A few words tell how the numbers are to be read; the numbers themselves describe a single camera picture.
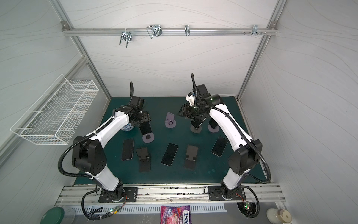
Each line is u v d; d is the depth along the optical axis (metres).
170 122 0.99
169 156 0.88
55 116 0.69
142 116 0.84
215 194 0.73
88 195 0.64
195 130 1.01
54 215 0.59
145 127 0.91
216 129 0.99
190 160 0.80
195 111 0.65
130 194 0.73
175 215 0.66
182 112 0.69
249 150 0.44
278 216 0.61
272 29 0.78
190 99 0.73
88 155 0.45
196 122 1.01
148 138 0.96
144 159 0.82
